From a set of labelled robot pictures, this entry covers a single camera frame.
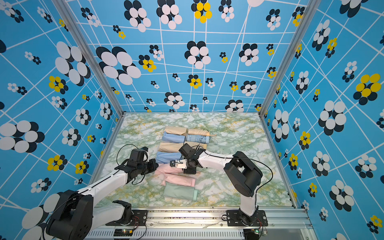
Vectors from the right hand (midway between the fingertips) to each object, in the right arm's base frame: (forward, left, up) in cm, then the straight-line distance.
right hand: (189, 164), depth 92 cm
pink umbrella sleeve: (-4, +13, +3) cm, 14 cm away
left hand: (-1, +17, +3) cm, 17 cm away
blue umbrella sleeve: (+18, +12, +2) cm, 22 cm away
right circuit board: (-35, -31, -3) cm, 46 cm away
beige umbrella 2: (+11, -5, +3) cm, 13 cm away
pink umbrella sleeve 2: (-10, +6, +1) cm, 11 cm away
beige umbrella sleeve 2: (+11, +13, +2) cm, 17 cm away
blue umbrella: (+16, -7, +4) cm, 18 cm away
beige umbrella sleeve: (+24, +10, +3) cm, 26 cm away
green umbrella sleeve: (-17, +4, +2) cm, 18 cm away
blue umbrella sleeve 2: (+3, +14, +3) cm, 15 cm away
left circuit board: (-35, +31, -3) cm, 47 cm away
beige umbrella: (+22, -7, +4) cm, 23 cm away
